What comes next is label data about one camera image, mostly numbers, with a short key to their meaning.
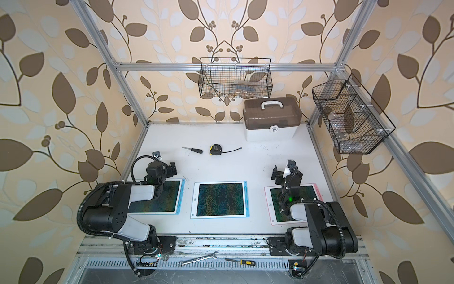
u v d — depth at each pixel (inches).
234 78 37.8
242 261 27.8
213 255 28.4
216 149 41.2
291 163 29.9
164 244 29.2
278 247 28.9
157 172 29.0
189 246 29.7
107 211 17.9
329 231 17.0
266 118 44.0
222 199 34.2
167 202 34.2
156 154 32.6
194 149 41.5
